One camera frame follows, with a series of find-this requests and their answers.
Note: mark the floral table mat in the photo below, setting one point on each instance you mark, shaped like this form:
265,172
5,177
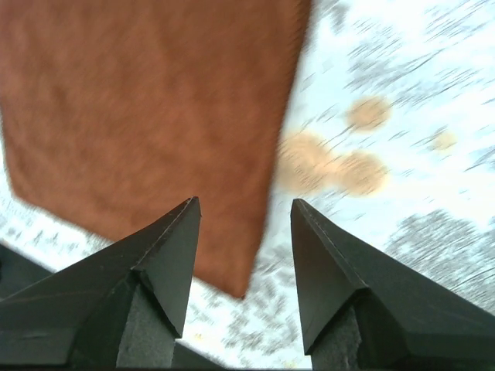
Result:
388,132

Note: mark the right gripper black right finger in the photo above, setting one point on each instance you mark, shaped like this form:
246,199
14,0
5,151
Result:
363,310

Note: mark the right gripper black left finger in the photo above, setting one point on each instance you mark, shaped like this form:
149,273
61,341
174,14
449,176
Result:
122,307

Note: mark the brown towel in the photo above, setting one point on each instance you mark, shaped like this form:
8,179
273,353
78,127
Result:
116,111

